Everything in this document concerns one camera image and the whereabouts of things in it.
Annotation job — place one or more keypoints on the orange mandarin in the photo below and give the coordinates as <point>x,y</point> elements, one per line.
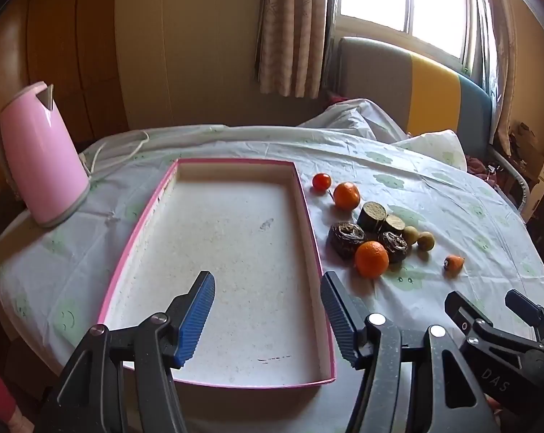
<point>372,260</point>
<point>346,195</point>

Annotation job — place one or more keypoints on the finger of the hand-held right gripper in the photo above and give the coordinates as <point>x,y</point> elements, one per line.
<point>522,304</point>
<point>457,306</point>

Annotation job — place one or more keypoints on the grey yellow blue headboard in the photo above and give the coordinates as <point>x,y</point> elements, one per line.
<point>389,85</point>

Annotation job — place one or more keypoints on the grey metal bed rail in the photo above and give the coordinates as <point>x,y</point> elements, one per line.
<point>517,180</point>

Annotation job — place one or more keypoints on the beige side curtain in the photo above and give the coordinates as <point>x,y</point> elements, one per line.
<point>502,63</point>

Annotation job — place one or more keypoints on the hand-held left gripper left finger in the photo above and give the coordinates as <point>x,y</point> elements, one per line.
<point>195,320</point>

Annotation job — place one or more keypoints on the pink electric kettle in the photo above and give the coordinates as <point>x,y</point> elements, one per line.
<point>41,153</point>

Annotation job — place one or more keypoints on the pink shallow cardboard box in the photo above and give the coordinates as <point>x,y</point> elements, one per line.
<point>244,257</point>

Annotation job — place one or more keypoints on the white patterned pillow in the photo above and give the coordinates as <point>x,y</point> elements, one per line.
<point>434,146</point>

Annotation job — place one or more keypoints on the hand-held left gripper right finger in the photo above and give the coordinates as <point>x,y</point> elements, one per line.
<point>339,320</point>

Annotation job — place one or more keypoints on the dark sugarcane piece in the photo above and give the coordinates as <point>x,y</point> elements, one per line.
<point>371,217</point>
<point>395,223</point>

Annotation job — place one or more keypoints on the red cherry tomato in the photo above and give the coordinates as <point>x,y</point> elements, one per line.
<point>321,182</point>

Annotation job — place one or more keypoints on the dark chocolate swirl pastry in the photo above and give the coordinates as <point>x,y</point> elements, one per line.
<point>345,239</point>

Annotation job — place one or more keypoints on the small orange carrot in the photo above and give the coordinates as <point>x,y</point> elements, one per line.
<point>454,263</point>

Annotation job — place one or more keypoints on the white patterned plastic tablecloth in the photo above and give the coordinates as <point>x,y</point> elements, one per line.
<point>434,198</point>

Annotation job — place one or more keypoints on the cardboard boxes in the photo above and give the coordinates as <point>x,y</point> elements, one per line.
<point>536,158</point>

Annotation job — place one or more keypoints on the yellow-brown longan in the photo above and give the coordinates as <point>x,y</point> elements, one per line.
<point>426,240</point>
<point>410,235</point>

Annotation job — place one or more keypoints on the wooden wardrobe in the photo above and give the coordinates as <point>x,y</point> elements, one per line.
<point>73,45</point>

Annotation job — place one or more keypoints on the beige patterned curtain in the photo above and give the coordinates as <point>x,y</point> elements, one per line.
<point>290,31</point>

